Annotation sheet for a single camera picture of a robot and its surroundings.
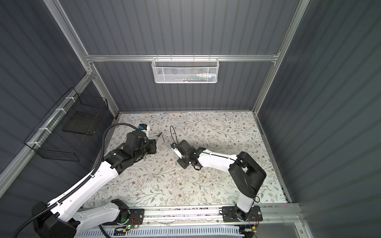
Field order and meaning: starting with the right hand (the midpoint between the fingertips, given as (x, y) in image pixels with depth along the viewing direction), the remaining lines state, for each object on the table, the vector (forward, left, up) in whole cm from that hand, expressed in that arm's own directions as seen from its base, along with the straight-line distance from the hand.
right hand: (183, 158), depth 89 cm
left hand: (+1, +13, +17) cm, 22 cm away
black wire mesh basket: (+1, +58, +25) cm, 63 cm away
